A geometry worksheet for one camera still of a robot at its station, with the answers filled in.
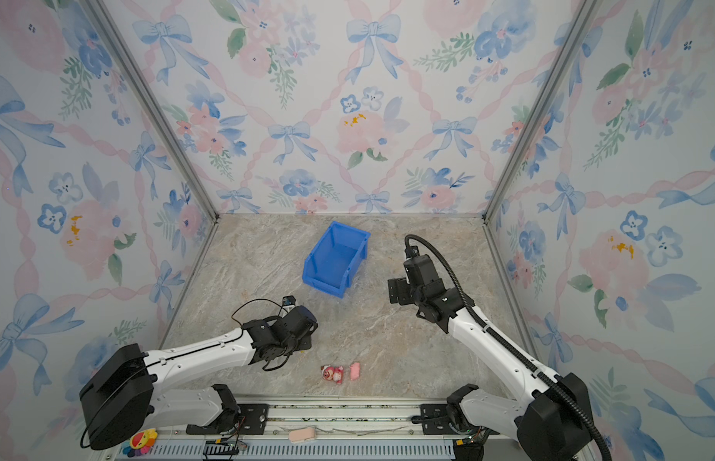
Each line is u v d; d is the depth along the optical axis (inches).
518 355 17.4
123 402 16.0
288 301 30.5
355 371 31.5
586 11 26.9
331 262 41.9
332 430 28.8
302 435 27.7
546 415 15.1
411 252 27.4
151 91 33.3
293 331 25.8
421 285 23.5
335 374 30.8
